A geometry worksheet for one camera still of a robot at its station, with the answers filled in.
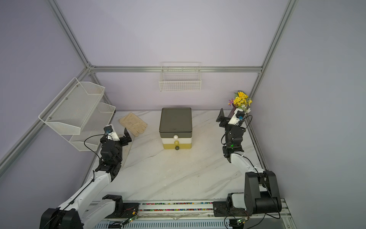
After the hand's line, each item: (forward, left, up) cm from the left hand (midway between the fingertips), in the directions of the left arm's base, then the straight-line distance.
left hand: (118, 132), depth 81 cm
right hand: (+9, -64, +8) cm, 65 cm away
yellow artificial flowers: (+23, -76, +5) cm, 79 cm away
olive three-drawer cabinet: (+3, -33, 0) cm, 34 cm away
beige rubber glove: (+23, +1, -20) cm, 31 cm away
